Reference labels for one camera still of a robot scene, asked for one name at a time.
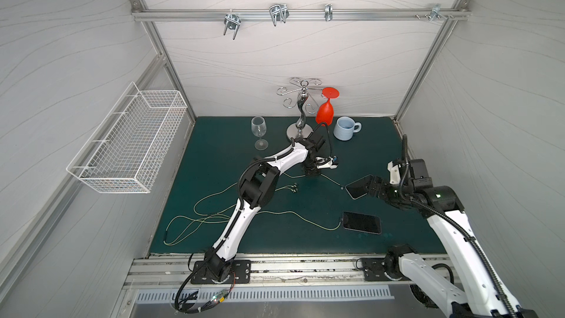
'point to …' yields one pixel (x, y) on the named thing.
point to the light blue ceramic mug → (345, 127)
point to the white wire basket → (126, 149)
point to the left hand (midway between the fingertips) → (314, 171)
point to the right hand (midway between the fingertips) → (376, 189)
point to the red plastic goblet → (324, 114)
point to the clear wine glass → (259, 129)
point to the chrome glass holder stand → (305, 101)
